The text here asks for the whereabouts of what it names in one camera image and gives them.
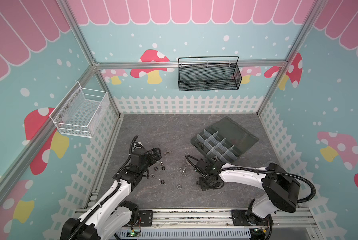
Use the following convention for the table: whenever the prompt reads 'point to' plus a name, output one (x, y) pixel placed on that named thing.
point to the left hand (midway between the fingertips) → (155, 155)
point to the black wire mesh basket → (206, 73)
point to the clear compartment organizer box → (224, 140)
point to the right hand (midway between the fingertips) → (203, 186)
